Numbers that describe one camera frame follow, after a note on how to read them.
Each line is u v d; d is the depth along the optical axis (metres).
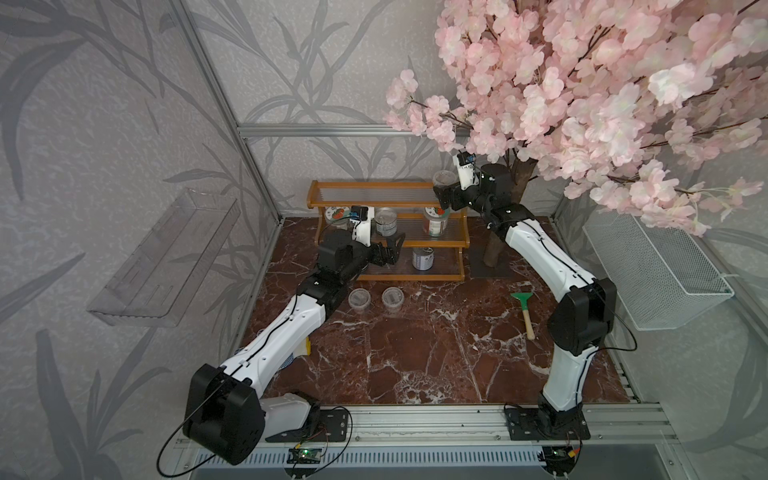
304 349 0.87
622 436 0.74
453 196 0.75
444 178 0.84
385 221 0.91
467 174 0.73
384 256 0.68
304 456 0.70
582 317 0.49
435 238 0.98
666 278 0.60
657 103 0.32
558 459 0.73
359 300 0.91
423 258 0.97
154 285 0.64
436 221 0.91
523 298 0.93
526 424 0.73
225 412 0.39
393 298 0.91
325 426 0.72
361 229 0.66
